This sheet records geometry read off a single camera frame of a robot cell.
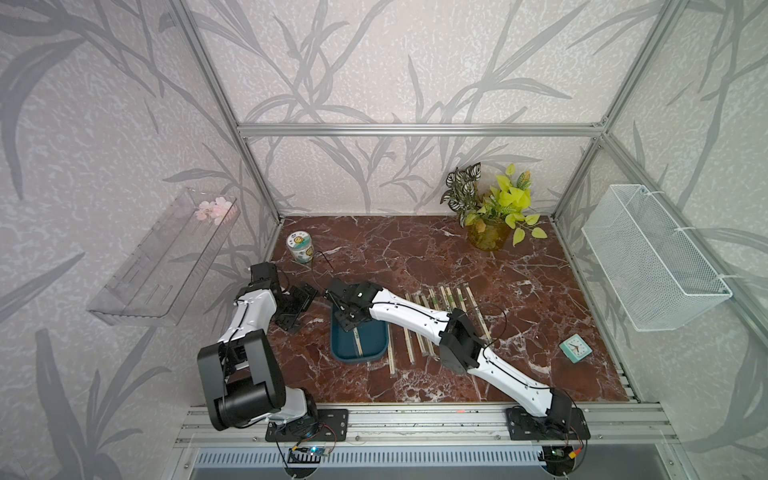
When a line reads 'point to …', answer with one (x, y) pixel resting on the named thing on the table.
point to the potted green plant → (488, 217)
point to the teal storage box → (373, 338)
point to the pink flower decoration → (216, 210)
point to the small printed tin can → (300, 244)
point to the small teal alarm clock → (576, 348)
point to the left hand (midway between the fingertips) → (313, 301)
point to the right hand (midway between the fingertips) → (347, 317)
